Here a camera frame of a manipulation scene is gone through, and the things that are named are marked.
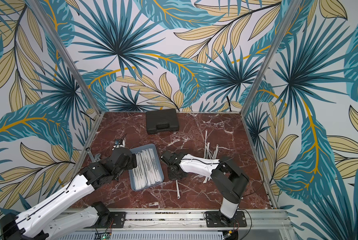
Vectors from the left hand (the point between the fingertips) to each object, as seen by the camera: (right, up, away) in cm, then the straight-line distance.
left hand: (129, 160), depth 77 cm
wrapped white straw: (+25, -20, +3) cm, 33 cm away
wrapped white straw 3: (+45, +2, +21) cm, 50 cm away
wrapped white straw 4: (+49, +1, +21) cm, 54 cm away
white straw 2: (+4, -9, +12) cm, 15 cm away
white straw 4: (+11, -6, +15) cm, 20 cm away
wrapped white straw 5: (+41, -14, +9) cm, 44 cm away
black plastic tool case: (+13, +21, +33) cm, 41 cm away
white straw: (+1, -11, +11) cm, 15 cm away
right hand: (+23, -12, +10) cm, 28 cm away
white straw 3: (+8, -7, +14) cm, 17 cm away
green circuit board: (-9, -36, -6) cm, 37 cm away
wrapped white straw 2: (+43, +2, +21) cm, 48 cm away
